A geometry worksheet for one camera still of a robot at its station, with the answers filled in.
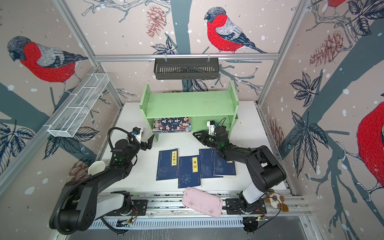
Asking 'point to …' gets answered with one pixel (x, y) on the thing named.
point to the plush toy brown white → (276, 201)
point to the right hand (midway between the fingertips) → (193, 136)
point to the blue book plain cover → (206, 163)
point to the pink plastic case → (203, 202)
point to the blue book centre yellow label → (189, 173)
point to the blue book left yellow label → (167, 164)
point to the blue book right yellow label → (222, 167)
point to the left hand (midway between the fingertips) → (144, 132)
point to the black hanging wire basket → (170, 68)
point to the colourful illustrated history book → (171, 125)
